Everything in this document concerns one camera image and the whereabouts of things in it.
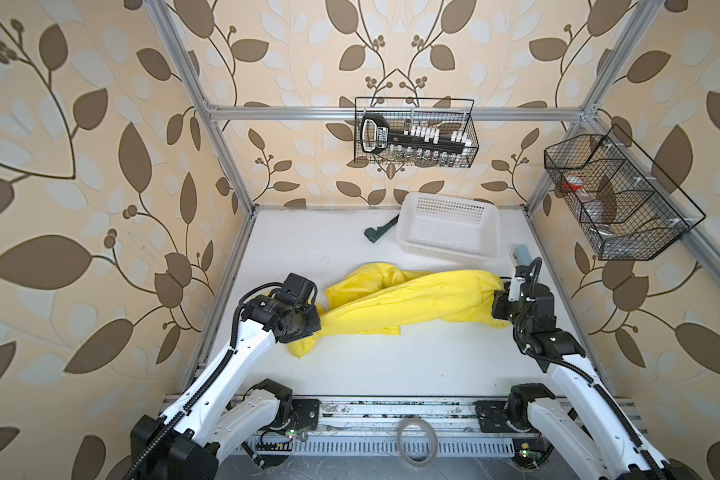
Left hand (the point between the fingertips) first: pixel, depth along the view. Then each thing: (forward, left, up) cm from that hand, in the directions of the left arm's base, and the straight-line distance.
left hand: (315, 322), depth 78 cm
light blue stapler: (+29, -65, -7) cm, 71 cm away
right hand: (+9, -51, +1) cm, 52 cm away
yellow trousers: (+7, -17, +2) cm, 19 cm away
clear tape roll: (-24, -30, -8) cm, 40 cm away
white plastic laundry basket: (+46, -44, -12) cm, 65 cm away
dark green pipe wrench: (+40, -14, -11) cm, 44 cm away
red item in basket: (+34, -70, +20) cm, 80 cm away
